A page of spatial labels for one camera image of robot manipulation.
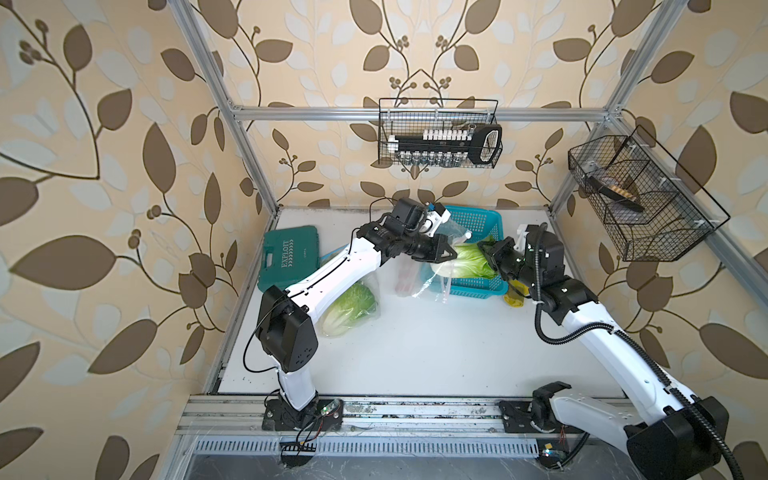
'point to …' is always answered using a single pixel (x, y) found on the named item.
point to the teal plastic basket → (469, 225)
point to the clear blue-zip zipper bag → (374, 281)
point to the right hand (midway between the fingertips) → (475, 242)
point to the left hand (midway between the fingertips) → (453, 250)
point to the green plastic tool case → (288, 255)
